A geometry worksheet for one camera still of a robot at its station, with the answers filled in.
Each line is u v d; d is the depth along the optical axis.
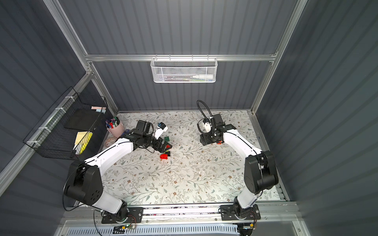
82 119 0.76
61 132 0.72
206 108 1.29
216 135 0.65
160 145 0.76
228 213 0.73
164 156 0.94
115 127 0.96
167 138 1.03
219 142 1.02
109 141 1.02
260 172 0.45
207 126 0.82
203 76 0.92
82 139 0.63
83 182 0.43
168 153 0.94
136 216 0.73
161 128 0.77
